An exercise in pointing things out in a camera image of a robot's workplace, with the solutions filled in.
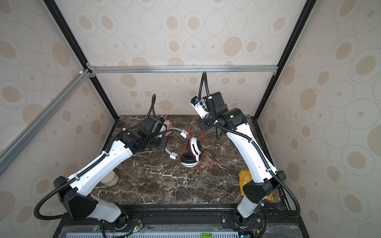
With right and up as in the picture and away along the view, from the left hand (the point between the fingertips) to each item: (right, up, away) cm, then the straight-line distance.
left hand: (169, 139), depth 75 cm
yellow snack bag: (+42, -23, +13) cm, 50 cm away
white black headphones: (+10, -10, -3) cm, 14 cm away
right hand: (+16, +11, -3) cm, 20 cm away
